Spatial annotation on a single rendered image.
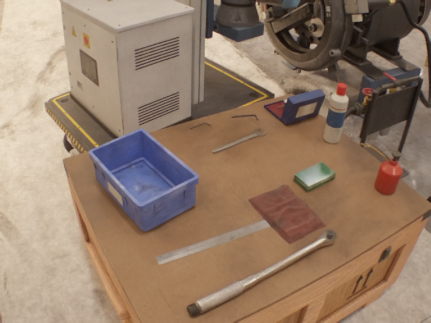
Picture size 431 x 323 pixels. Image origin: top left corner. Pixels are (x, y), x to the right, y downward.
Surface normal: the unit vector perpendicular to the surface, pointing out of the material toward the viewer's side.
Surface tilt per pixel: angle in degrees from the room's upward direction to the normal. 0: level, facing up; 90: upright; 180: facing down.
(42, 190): 0
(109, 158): 90
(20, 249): 0
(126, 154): 90
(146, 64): 90
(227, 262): 0
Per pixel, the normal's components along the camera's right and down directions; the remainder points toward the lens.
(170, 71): 0.67, 0.47
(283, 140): 0.05, -0.79
